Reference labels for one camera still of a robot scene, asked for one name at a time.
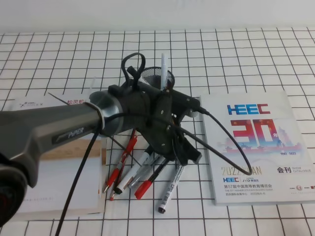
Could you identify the silver metal pen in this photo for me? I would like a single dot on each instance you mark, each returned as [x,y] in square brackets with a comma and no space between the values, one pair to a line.
[144,169]

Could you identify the white grey pen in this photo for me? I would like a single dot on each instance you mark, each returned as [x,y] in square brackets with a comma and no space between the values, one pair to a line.
[164,71]

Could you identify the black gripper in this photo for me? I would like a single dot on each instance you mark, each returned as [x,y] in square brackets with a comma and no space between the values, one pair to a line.
[161,106]

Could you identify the black capped grey marker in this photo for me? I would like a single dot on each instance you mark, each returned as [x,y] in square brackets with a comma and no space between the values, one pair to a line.
[172,186]

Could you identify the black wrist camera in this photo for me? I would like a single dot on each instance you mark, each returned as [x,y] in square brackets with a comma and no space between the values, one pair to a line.
[184,105]

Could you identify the HEEC catalogue book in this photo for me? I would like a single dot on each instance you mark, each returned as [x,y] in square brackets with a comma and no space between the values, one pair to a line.
[262,158]

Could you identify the black mesh pen holder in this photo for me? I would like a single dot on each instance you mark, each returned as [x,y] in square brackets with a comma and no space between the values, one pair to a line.
[152,76]

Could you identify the white robot brochure booklet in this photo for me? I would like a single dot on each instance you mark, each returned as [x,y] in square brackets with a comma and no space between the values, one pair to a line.
[57,170]

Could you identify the dark red thin pen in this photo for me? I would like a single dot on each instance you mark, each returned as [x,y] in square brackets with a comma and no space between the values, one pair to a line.
[117,183]

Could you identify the red capped pen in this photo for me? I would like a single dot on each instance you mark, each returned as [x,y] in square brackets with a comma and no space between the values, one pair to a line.
[142,189]

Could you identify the red ballpoint pen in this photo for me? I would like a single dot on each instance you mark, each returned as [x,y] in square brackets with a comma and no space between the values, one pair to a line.
[114,176]

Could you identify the white marker black cap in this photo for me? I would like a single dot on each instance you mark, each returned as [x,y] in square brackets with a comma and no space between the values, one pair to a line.
[132,173]

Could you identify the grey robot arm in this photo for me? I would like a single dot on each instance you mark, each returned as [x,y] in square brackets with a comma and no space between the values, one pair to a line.
[27,134]

